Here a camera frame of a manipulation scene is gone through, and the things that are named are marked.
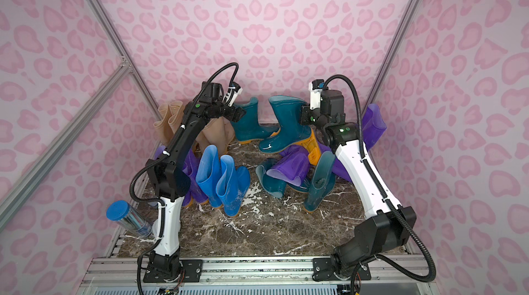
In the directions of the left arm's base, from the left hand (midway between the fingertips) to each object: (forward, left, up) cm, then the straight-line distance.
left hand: (241, 105), depth 91 cm
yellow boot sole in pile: (-15, -32, -12) cm, 37 cm away
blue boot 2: (-38, -1, -1) cm, 38 cm away
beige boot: (-12, +11, -6) cm, 17 cm away
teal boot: (+2, -2, -18) cm, 18 cm away
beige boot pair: (-10, +33, -5) cm, 35 cm away
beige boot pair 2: (-8, +27, -1) cm, 28 cm away
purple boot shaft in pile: (-23, -22, -13) cm, 35 cm away
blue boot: (-32, +10, -5) cm, 34 cm away
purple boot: (-33, +17, -18) cm, 41 cm away
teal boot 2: (-12, -20, +8) cm, 25 cm away
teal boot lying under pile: (-34, -14, -11) cm, 38 cm away
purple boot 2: (-12, -55, -1) cm, 57 cm away
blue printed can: (-45, +36, -7) cm, 58 cm away
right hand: (-12, -25, +10) cm, 30 cm away
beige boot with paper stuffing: (+3, +8, -22) cm, 23 cm away
